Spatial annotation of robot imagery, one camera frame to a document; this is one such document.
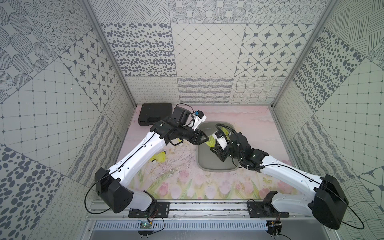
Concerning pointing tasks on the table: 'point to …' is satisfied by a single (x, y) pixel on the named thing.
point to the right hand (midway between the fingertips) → (213, 148)
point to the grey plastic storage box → (207, 160)
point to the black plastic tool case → (151, 113)
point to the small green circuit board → (144, 225)
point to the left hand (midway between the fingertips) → (209, 139)
